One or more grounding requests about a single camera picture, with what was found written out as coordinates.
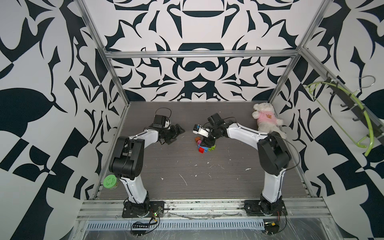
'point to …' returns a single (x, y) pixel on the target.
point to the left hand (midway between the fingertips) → (180, 131)
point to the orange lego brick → (197, 139)
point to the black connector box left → (138, 233)
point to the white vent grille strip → (153, 225)
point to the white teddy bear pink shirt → (267, 121)
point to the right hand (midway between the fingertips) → (202, 136)
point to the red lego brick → (201, 150)
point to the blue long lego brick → (206, 149)
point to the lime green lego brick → (212, 148)
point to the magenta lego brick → (199, 142)
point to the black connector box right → (271, 228)
